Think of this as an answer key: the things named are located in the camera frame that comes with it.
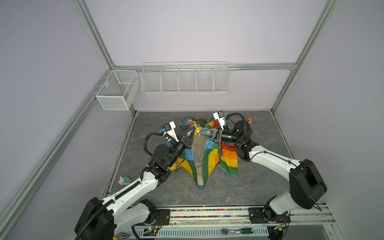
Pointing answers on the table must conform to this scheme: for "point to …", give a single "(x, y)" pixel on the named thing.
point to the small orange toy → (249, 121)
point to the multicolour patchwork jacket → (201, 158)
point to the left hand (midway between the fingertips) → (197, 130)
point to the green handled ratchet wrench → (226, 231)
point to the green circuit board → (150, 231)
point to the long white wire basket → (210, 77)
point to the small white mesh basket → (119, 91)
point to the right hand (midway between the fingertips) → (199, 135)
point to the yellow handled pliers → (120, 236)
